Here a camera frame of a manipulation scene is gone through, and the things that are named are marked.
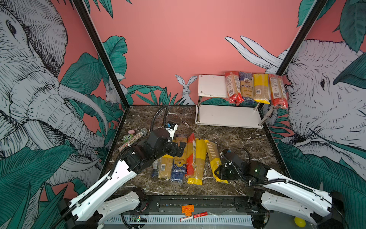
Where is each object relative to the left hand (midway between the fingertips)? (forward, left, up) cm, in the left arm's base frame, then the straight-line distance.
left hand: (178, 139), depth 68 cm
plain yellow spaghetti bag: (+8, -14, -26) cm, 31 cm away
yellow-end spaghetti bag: (-5, -20, -14) cm, 25 cm away
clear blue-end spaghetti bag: (-7, +15, -25) cm, 30 cm away
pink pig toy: (+23, +35, -25) cm, 49 cm away
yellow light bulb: (-34, -58, -23) cm, 71 cm away
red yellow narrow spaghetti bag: (-4, -7, -23) cm, 25 cm away
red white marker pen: (-29, -7, -26) cm, 40 cm away
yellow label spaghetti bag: (-3, +9, -24) cm, 25 cm away
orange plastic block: (-26, -4, -26) cm, 37 cm away
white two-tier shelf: (+33, -23, +6) cm, 41 cm away
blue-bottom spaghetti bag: (-5, 0, -22) cm, 22 cm away
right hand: (-11, -18, -16) cm, 27 cm away
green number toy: (+18, +37, -26) cm, 49 cm away
